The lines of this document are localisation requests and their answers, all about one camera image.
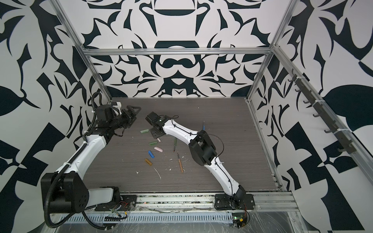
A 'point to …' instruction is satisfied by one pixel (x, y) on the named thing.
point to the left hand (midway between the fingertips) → (138, 109)
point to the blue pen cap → (151, 154)
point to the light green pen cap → (144, 131)
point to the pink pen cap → (158, 149)
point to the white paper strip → (160, 177)
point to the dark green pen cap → (153, 143)
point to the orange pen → (181, 167)
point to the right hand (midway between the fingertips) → (157, 131)
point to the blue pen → (204, 125)
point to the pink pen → (159, 140)
